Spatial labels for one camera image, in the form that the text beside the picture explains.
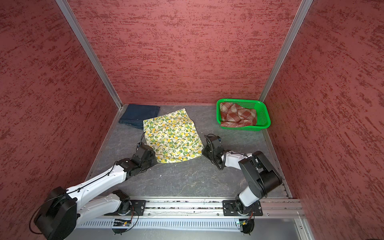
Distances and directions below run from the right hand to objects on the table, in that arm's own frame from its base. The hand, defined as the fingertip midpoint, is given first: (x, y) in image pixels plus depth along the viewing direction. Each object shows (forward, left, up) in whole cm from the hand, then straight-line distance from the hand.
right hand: (201, 153), depth 93 cm
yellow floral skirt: (+13, +19, +1) cm, 23 cm away
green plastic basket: (+24, -47, +4) cm, 53 cm away
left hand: (-6, +27, +3) cm, 28 cm away
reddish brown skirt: (+28, -24, +4) cm, 37 cm away
